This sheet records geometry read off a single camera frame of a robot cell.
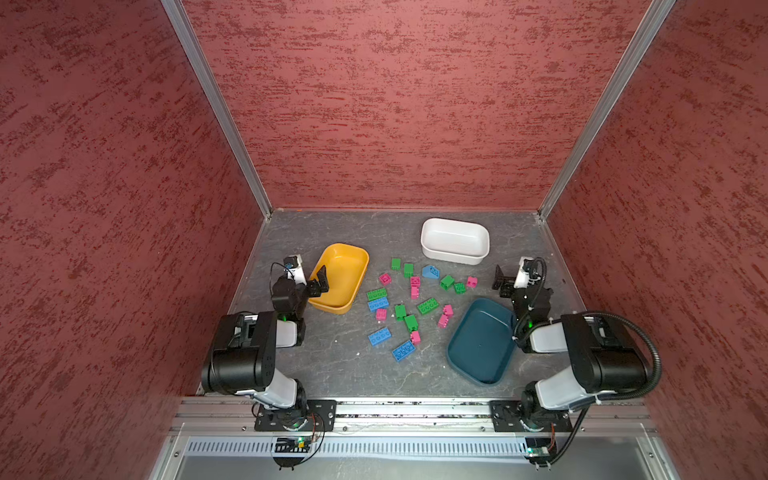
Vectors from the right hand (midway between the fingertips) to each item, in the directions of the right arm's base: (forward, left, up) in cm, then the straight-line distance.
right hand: (510, 270), depth 92 cm
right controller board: (-45, +3, -10) cm, 47 cm away
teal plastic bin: (-19, +11, -9) cm, 24 cm away
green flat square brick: (-1, +15, -8) cm, 17 cm away
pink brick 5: (-9, +20, -8) cm, 23 cm away
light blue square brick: (+5, +24, -7) cm, 26 cm away
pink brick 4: (-18, +31, -7) cm, 37 cm away
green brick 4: (-9, +35, -8) cm, 37 cm away
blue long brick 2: (-17, +42, -8) cm, 46 cm away
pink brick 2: (+2, +30, -7) cm, 31 cm away
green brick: (+10, +36, -8) cm, 38 cm away
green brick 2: (+6, +32, -7) cm, 33 cm away
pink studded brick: (-10, +41, -8) cm, 43 cm away
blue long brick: (-6, +42, -8) cm, 43 cm away
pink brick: (+1, +11, -8) cm, 13 cm away
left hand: (+2, +63, -1) cm, 63 cm away
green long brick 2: (-7, +26, -7) cm, 28 cm away
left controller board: (-42, +64, -11) cm, 77 cm away
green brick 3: (+1, +19, -7) cm, 21 cm away
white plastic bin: (+21, +12, -11) cm, 27 cm away
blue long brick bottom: (-21, +35, -9) cm, 41 cm away
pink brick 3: (-3, +30, -7) cm, 31 cm away
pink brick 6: (-13, +22, -8) cm, 27 cm away
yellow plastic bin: (+10, +54, -10) cm, 56 cm away
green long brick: (-3, +43, -8) cm, 44 cm away
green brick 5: (-13, +32, -8) cm, 35 cm away
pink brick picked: (+3, +40, -8) cm, 41 cm away
